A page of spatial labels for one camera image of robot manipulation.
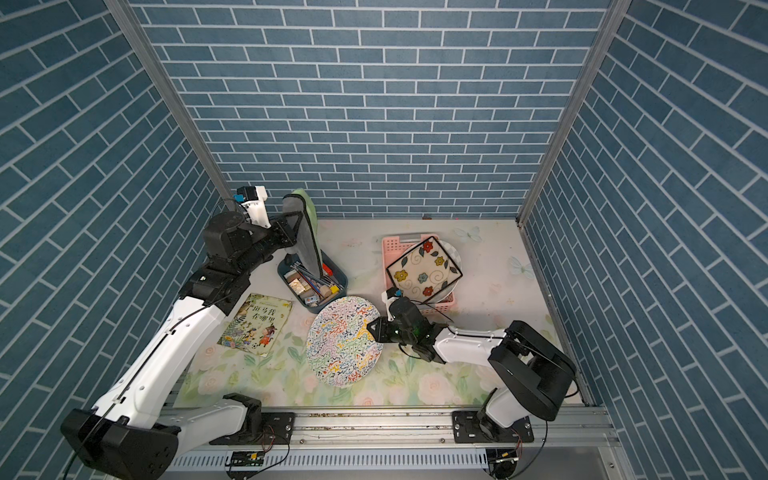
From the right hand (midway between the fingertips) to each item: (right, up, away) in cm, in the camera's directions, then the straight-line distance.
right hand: (368, 328), depth 84 cm
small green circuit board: (-28, -29, -12) cm, 42 cm away
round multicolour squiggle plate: (-8, -6, 0) cm, 10 cm away
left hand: (-12, +31, -15) cm, 37 cm away
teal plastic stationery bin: (-19, +8, +12) cm, 24 cm away
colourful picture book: (-35, -1, +7) cm, 36 cm away
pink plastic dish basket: (+7, +23, +24) cm, 34 cm away
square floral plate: (+18, +15, +16) cm, 28 cm away
